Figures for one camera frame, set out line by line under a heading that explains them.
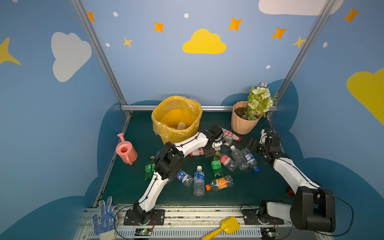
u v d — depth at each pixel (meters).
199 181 0.83
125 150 0.86
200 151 0.93
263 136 0.79
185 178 0.86
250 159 0.91
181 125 1.03
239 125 1.01
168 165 0.56
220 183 0.81
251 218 0.74
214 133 0.78
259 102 0.91
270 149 0.68
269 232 0.72
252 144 0.81
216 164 0.88
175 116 0.98
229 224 0.72
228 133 1.04
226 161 0.91
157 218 0.74
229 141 0.99
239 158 0.91
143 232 0.71
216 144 0.87
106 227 0.71
